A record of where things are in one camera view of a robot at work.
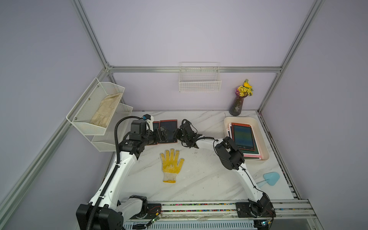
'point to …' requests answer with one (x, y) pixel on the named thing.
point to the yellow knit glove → (170, 166)
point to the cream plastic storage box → (259, 134)
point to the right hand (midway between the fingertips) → (175, 134)
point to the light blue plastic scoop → (271, 178)
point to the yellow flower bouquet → (244, 90)
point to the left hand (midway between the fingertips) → (162, 134)
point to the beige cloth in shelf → (106, 109)
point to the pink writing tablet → (259, 157)
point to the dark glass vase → (235, 106)
